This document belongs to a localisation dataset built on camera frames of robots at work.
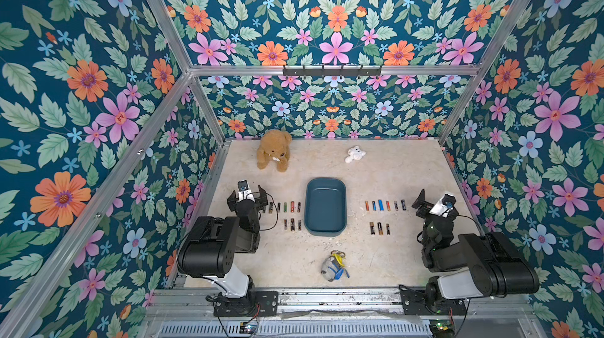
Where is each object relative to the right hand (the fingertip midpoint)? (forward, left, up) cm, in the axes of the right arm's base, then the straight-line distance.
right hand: (437, 195), depth 85 cm
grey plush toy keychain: (-24, +38, -8) cm, 46 cm away
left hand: (+3, +72, -2) cm, 72 cm away
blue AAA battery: (+2, +21, -13) cm, 24 cm away
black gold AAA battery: (0, +52, -11) cm, 53 cm away
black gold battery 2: (-8, +57, -12) cm, 59 cm away
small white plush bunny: (+28, +27, -9) cm, 40 cm away
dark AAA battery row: (+2, +12, -12) cm, 17 cm away
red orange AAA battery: (+2, +24, -12) cm, 27 cm away
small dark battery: (-7, +17, -13) cm, 22 cm away
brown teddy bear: (+17, +62, +6) cm, 65 cm away
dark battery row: (+3, +9, -12) cm, 15 cm away
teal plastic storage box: (+1, +41, -12) cm, 43 cm away
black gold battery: (-1, +64, -12) cm, 65 cm away
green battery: (0, +58, -12) cm, 59 cm away
